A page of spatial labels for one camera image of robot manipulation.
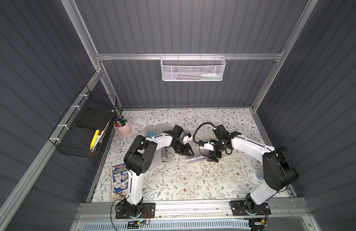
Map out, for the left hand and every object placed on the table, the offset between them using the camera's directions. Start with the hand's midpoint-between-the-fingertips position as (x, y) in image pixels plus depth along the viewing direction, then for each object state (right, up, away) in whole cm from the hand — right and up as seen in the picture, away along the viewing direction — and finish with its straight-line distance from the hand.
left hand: (194, 157), depth 90 cm
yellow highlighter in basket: (-52, +14, -19) cm, 57 cm away
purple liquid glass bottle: (+2, -1, -1) cm, 3 cm away
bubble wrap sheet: (-24, +18, +11) cm, 32 cm away
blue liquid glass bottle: (-29, +14, +9) cm, 34 cm away
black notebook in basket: (-56, +24, -12) cm, 62 cm away
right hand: (+11, +4, 0) cm, 12 cm away
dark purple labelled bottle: (-18, +1, -3) cm, 19 cm away
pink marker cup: (-48, +20, +6) cm, 52 cm away
